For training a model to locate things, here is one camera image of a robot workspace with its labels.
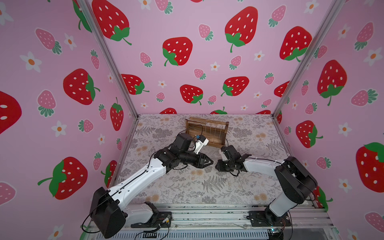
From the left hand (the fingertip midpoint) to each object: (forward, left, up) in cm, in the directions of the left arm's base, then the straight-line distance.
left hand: (212, 161), depth 71 cm
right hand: (+9, -8, -22) cm, 25 cm away
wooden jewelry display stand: (+37, -5, -21) cm, 43 cm away
